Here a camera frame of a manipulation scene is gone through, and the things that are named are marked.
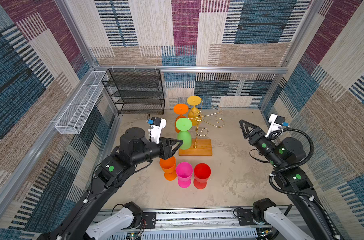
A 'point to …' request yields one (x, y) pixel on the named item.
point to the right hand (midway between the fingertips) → (241, 125)
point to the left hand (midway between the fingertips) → (180, 140)
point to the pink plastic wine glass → (184, 171)
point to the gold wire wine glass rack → (201, 147)
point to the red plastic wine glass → (202, 173)
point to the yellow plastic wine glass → (194, 114)
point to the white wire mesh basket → (73, 118)
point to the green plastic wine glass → (183, 125)
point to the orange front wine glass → (168, 165)
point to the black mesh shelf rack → (136, 91)
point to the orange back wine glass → (180, 109)
